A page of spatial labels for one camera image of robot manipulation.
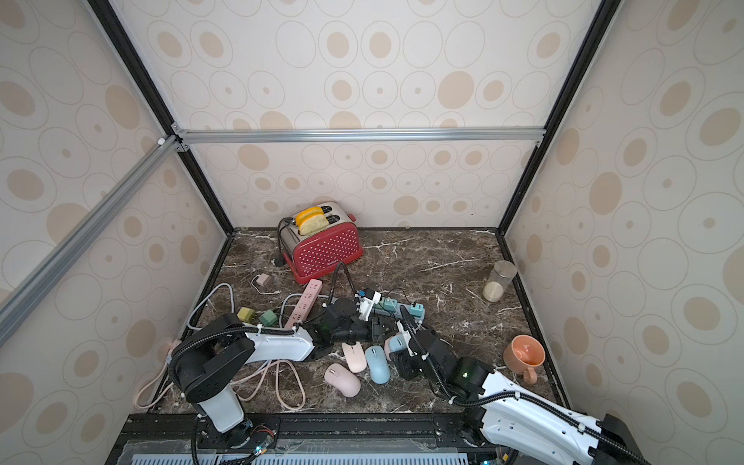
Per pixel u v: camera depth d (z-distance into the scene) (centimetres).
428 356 57
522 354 85
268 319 89
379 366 83
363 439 73
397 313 92
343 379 81
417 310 92
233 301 99
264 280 102
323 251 97
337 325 68
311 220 95
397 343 77
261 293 100
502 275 88
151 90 80
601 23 69
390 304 90
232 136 90
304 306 94
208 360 46
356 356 85
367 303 78
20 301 51
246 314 94
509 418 50
